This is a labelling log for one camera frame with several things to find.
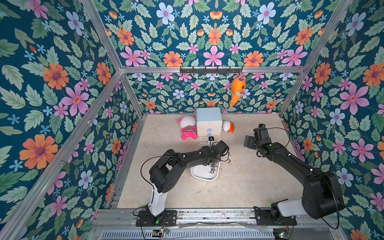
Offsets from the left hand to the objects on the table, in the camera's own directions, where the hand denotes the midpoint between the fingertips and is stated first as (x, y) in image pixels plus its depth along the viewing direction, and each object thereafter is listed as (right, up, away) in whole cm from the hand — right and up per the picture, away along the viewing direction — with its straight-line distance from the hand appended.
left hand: (216, 154), depth 94 cm
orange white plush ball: (+9, +18, +11) cm, 23 cm away
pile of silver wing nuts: (-3, -7, -1) cm, 7 cm away
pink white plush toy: (-18, +16, +8) cm, 26 cm away
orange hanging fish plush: (+13, +43, -1) cm, 45 cm away
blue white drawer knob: (-4, +15, +6) cm, 17 cm away
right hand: (+22, +10, -4) cm, 25 cm away
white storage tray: (-9, -9, -5) cm, 14 cm away
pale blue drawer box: (-5, +21, +3) cm, 22 cm away
